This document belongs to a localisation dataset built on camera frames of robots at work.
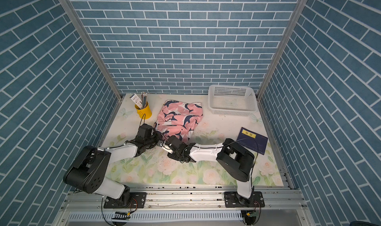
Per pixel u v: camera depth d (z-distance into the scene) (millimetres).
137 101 994
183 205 728
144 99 997
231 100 1187
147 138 737
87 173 440
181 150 674
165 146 748
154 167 850
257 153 507
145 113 1004
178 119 1040
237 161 481
